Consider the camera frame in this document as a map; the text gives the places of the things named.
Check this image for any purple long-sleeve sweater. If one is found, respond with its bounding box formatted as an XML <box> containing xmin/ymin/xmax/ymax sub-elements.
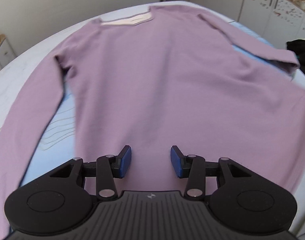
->
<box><xmin>0</xmin><ymin>5</ymin><xmax>305</xmax><ymax>240</ymax></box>

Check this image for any white wall cabinet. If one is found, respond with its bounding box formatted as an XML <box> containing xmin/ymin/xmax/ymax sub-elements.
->
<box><xmin>190</xmin><ymin>0</ymin><xmax>305</xmax><ymax>48</ymax></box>

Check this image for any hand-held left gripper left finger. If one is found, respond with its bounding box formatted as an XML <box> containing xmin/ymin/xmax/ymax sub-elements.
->
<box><xmin>49</xmin><ymin>145</ymin><xmax>132</xmax><ymax>201</ymax></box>

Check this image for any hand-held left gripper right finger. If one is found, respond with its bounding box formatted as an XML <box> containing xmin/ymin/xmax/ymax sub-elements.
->
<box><xmin>170</xmin><ymin>145</ymin><xmax>253</xmax><ymax>201</ymax></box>

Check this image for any black garment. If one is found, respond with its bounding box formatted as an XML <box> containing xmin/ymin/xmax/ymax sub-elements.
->
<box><xmin>286</xmin><ymin>39</ymin><xmax>305</xmax><ymax>90</ymax></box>

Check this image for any white drawer cabinet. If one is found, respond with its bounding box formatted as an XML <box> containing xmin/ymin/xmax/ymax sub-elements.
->
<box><xmin>0</xmin><ymin>32</ymin><xmax>16</xmax><ymax>69</ymax></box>

